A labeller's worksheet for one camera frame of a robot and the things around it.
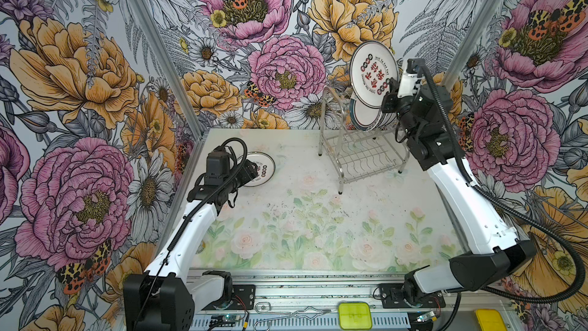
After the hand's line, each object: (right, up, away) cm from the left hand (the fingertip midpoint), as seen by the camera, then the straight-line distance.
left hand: (250, 176), depth 82 cm
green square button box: (+34, -41, -12) cm, 54 cm away
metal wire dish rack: (+43, +7, +23) cm, 50 cm away
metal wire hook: (+7, -41, -11) cm, 43 cm away
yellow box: (+75, -42, -12) cm, 87 cm away
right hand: (+43, +27, -16) cm, 54 cm away
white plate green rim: (+42, +22, +7) cm, 48 cm away
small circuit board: (-5, -42, -11) cm, 44 cm away
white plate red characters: (+2, +1, +26) cm, 26 cm away
